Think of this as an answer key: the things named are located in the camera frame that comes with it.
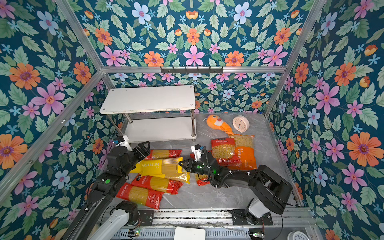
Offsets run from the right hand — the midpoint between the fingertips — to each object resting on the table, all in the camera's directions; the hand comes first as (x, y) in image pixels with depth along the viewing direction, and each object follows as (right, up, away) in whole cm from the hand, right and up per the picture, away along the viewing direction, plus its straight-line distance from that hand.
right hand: (178, 163), depth 76 cm
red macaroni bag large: (+12, -11, +7) cm, 18 cm away
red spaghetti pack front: (-21, -18, +2) cm, 27 cm away
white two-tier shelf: (-27, +30, +47) cm, 62 cm away
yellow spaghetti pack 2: (+2, -10, +8) cm, 13 cm away
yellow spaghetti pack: (-13, -3, +5) cm, 14 cm away
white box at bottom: (+7, -29, -11) cm, 32 cm away
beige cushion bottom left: (-52, -30, -10) cm, 61 cm away
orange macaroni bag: (+39, +3, +17) cm, 43 cm away
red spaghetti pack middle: (-10, -13, +6) cm, 18 cm away
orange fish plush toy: (+21, +22, +28) cm, 41 cm away
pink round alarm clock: (+40, +21, +27) cm, 53 cm away
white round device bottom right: (+55, -30, -10) cm, 64 cm away
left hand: (-15, +12, -4) cm, 19 cm away
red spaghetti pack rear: (-13, +1, +18) cm, 23 cm away
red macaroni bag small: (+25, +4, +17) cm, 31 cm away
